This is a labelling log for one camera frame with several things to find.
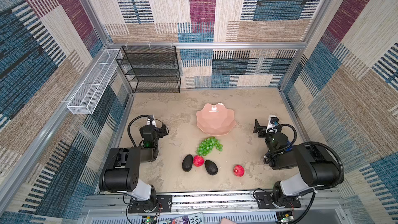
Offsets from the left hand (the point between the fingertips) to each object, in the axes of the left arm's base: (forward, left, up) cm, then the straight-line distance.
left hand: (154, 122), depth 93 cm
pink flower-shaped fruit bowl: (+5, -37, -5) cm, 38 cm away
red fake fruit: (-22, -26, -3) cm, 34 cm away
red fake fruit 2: (-27, -46, -4) cm, 54 cm away
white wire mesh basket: (-4, +23, +26) cm, 35 cm away
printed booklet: (-46, -25, -6) cm, 53 cm away
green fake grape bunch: (-14, -31, -4) cm, 34 cm away
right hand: (-2, -64, +3) cm, 64 cm away
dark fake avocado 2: (-26, -32, -2) cm, 42 cm away
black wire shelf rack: (+39, +7, +9) cm, 40 cm away
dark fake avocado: (-22, -20, -5) cm, 31 cm away
